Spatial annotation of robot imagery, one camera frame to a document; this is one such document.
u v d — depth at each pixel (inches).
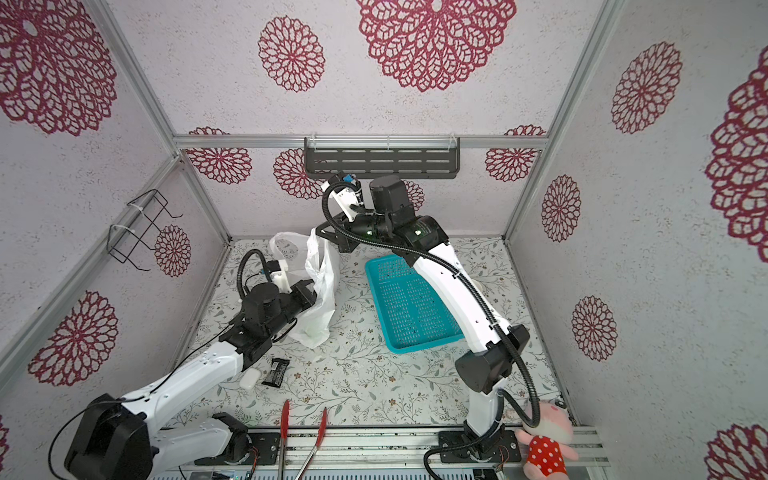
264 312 23.6
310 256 26.0
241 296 23.4
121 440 15.6
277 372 33.6
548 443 27.5
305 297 27.1
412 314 39.2
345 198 22.2
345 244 22.3
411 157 36.6
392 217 20.0
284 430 30.0
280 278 28.1
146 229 31.3
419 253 18.5
